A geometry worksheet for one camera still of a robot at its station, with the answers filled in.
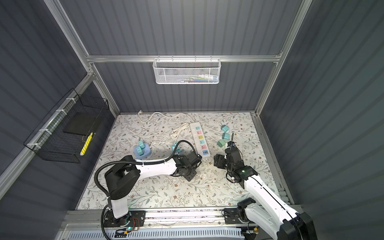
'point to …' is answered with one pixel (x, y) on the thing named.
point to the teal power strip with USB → (177, 149)
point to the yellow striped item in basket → (86, 144)
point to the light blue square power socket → (147, 152)
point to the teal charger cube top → (224, 128)
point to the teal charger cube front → (139, 151)
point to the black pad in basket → (83, 123)
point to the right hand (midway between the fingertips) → (221, 158)
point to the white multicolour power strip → (199, 141)
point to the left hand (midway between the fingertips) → (192, 173)
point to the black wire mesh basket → (64, 134)
